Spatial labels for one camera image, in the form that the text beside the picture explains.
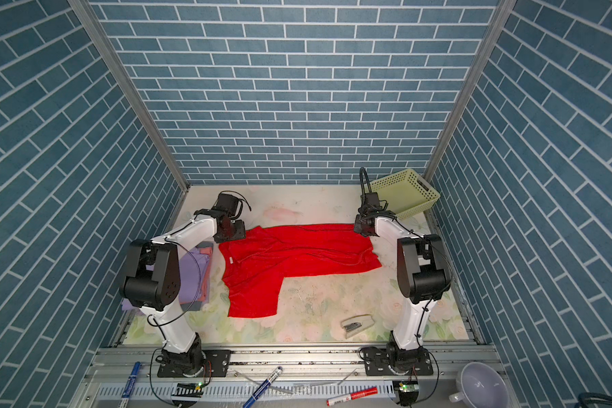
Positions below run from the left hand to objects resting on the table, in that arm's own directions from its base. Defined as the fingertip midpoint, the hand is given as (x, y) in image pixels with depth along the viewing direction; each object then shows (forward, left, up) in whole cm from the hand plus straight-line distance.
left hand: (242, 232), depth 97 cm
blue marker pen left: (-48, +23, -5) cm, 53 cm away
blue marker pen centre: (-45, -18, -4) cm, 49 cm away
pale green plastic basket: (+27, -72, -3) cm, 76 cm away
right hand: (+4, -48, 0) cm, 49 cm away
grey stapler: (-32, -41, -4) cm, 52 cm away
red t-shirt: (-11, -6, -5) cm, 13 cm away
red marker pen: (-50, -44, -4) cm, 67 cm away
